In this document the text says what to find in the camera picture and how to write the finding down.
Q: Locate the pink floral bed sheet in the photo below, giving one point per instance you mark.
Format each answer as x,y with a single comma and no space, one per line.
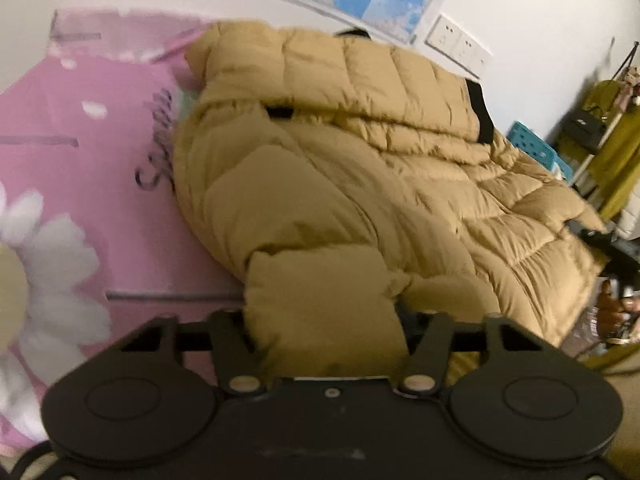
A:
92,240

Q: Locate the black shoulder bag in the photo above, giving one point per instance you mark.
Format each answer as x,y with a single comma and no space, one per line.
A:
585,129

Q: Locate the tan puffer jacket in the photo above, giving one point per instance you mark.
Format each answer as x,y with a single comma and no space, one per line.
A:
348,183

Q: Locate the teal plastic basket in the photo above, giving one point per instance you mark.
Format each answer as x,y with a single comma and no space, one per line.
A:
536,148

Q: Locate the olive hanging garment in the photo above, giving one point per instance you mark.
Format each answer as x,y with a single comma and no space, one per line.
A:
612,173

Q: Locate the white wall socket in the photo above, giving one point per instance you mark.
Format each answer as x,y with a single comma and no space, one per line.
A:
471,55
444,35

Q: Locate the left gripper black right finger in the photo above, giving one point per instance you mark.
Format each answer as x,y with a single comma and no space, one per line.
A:
428,337

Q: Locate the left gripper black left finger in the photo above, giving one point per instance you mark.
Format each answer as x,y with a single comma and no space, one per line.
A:
233,354

